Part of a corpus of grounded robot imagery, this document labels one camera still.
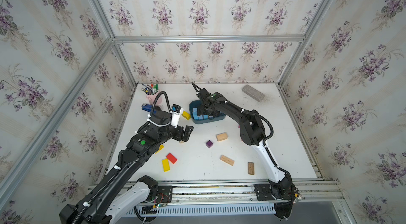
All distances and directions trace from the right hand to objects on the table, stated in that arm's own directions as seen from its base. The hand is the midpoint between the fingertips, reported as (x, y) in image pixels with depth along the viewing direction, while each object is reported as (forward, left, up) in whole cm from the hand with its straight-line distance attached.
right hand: (207, 113), depth 102 cm
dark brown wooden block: (-33, -23, -1) cm, 40 cm away
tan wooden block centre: (-17, -8, 0) cm, 19 cm away
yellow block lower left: (-23, +26, 0) cm, 35 cm away
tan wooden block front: (-29, -11, -1) cm, 31 cm away
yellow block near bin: (-2, +14, +1) cm, 14 cm away
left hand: (-20, +11, +20) cm, 30 cm away
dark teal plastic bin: (+4, +8, +5) cm, 10 cm away
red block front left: (-29, +19, -1) cm, 35 cm away
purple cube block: (-21, -1, 0) cm, 21 cm away
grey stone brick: (+17, -33, +1) cm, 37 cm away
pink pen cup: (+6, +36, +11) cm, 38 cm away
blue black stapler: (+4, +41, +1) cm, 41 cm away
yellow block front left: (-32, +22, -1) cm, 39 cm away
